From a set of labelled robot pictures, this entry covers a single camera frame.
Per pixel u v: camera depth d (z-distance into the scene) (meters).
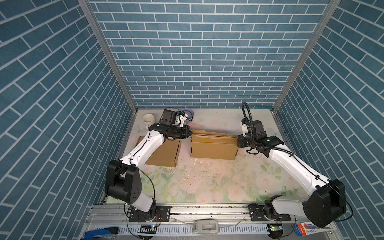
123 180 0.43
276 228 0.74
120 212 0.75
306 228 0.69
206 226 0.69
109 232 0.68
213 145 0.84
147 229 0.72
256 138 0.62
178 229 0.71
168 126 0.66
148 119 1.05
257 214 0.73
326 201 0.40
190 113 1.21
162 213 0.74
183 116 0.76
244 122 0.74
